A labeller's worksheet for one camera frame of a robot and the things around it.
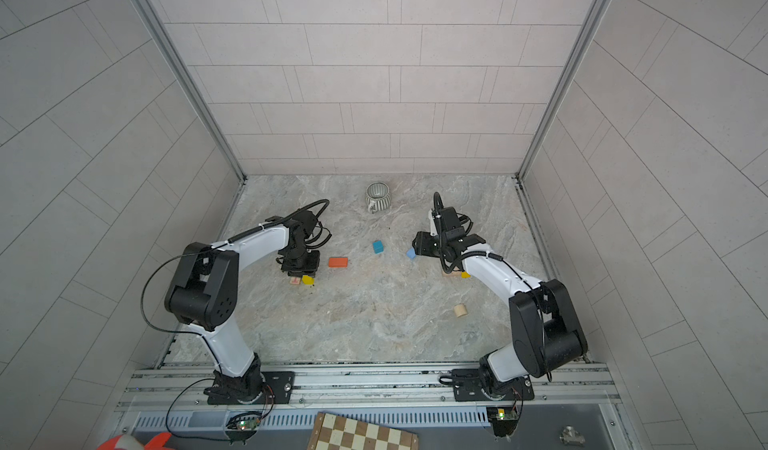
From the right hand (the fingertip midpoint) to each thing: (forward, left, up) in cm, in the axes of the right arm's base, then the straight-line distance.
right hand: (418, 243), depth 89 cm
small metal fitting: (-47, -29, -8) cm, 55 cm away
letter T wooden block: (-7, +37, -5) cm, 38 cm away
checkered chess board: (-43, +23, -5) cm, 49 cm away
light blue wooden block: (+1, +2, -8) cm, 8 cm away
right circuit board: (-43, -15, -10) cm, 47 cm away
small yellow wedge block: (-21, -7, +19) cm, 29 cm away
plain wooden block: (-19, -5, +17) cm, 27 cm away
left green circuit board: (-41, +42, -5) cm, 59 cm away
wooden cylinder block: (-18, -10, -8) cm, 22 cm away
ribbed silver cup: (+21, +12, -1) cm, 24 cm away
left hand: (-2, +31, -7) cm, 32 cm away
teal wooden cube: (+4, +13, -7) cm, 15 cm away
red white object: (-42, +64, -2) cm, 77 cm away
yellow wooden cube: (-7, +33, -4) cm, 34 cm away
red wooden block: (0, +25, -8) cm, 27 cm away
